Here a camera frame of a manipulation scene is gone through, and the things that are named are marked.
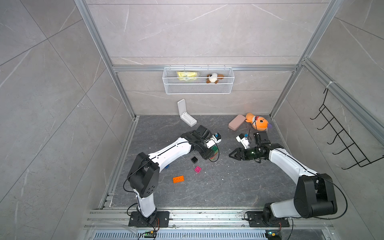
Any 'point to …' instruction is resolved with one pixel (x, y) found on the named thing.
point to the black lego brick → (194, 159)
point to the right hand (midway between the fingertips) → (234, 155)
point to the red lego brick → (212, 157)
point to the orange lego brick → (178, 179)
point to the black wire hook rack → (351, 146)
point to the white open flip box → (184, 117)
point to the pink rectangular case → (236, 122)
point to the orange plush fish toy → (258, 123)
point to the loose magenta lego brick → (198, 169)
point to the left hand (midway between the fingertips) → (211, 149)
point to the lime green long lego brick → (216, 152)
